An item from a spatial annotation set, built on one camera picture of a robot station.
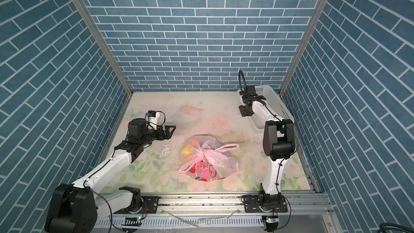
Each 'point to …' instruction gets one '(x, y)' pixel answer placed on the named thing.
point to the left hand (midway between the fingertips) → (172, 127)
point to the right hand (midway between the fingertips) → (248, 111)
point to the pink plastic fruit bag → (204, 158)
